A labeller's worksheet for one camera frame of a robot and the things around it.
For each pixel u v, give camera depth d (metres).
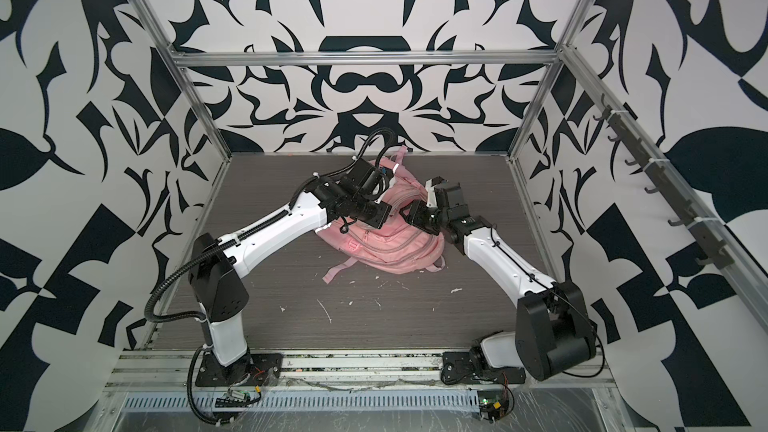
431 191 0.79
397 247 0.86
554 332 0.42
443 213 0.65
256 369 0.73
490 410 0.71
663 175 0.55
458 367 0.74
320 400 0.71
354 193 0.61
